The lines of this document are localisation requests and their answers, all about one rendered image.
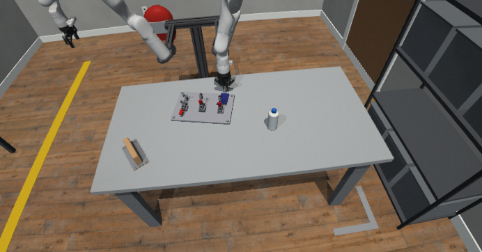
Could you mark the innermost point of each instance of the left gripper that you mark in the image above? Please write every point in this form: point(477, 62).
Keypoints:
point(222, 80)

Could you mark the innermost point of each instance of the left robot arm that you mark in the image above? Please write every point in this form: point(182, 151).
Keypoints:
point(229, 16)

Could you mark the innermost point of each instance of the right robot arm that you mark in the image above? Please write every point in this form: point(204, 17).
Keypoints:
point(138, 23)

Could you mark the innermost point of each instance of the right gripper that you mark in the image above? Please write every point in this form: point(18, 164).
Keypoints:
point(68, 33)

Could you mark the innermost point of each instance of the white bottle with blue cap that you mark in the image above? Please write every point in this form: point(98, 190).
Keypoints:
point(273, 116)

